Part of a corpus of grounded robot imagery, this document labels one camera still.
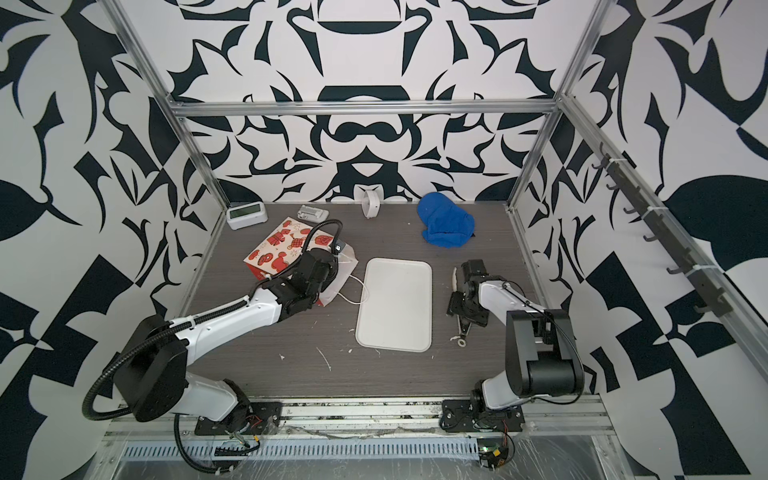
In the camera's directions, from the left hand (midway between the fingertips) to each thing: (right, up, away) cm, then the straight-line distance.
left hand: (317, 253), depth 85 cm
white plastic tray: (+22, -17, +10) cm, 29 cm away
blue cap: (+41, +9, +29) cm, 51 cm away
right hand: (+43, -18, +7) cm, 47 cm away
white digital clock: (-33, +12, +27) cm, 44 cm away
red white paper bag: (-12, +2, +7) cm, 14 cm away
